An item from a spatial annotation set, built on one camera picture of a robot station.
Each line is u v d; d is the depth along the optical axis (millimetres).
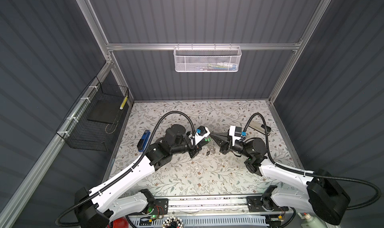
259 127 1009
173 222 556
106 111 747
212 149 658
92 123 724
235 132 558
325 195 417
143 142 932
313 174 458
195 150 586
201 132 559
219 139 618
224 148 608
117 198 427
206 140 663
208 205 754
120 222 694
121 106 799
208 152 771
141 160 475
